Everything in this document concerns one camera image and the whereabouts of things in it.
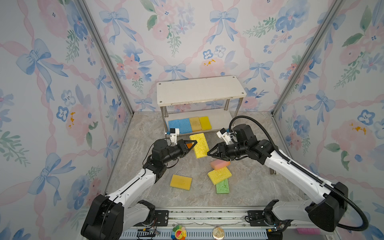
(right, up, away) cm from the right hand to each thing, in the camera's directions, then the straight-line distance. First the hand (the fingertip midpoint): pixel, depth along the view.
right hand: (209, 154), depth 70 cm
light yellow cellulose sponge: (+8, -15, +15) cm, 23 cm away
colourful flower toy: (-14, -36, -1) cm, 39 cm away
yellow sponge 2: (-6, +15, +33) cm, 37 cm away
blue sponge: (-21, +15, +33) cm, 42 cm away
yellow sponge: (-3, +2, +3) cm, 5 cm away
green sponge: (+9, -20, +12) cm, 25 cm away
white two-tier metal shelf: (-19, +32, +12) cm, 39 cm away
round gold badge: (+4, -37, 0) cm, 37 cm away
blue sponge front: (-13, +14, +31) cm, 36 cm away
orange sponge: (-9, +4, +2) cm, 10 cm away
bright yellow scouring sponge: (+1, +16, +34) cm, 38 cm away
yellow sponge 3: (-14, -18, +14) cm, 27 cm away
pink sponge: (+7, -9, +17) cm, 20 cm away
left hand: (-5, +6, +2) cm, 8 cm away
